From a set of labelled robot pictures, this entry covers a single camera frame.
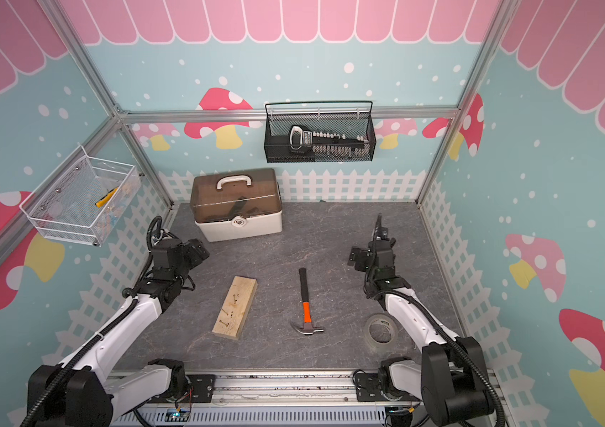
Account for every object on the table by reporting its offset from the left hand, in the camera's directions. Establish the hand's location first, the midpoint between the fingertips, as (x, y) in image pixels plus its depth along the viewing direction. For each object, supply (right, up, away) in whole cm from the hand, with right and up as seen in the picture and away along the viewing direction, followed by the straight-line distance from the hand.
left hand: (192, 252), depth 85 cm
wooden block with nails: (+13, -21, -1) cm, 24 cm away
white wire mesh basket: (-27, +15, -10) cm, 32 cm away
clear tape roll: (+60, -25, 0) cm, 66 cm away
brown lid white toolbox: (+10, +16, +10) cm, 21 cm away
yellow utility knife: (-22, +16, -9) cm, 28 cm away
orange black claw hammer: (+37, -24, 0) cm, 44 cm away
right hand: (+56, +1, +4) cm, 56 cm away
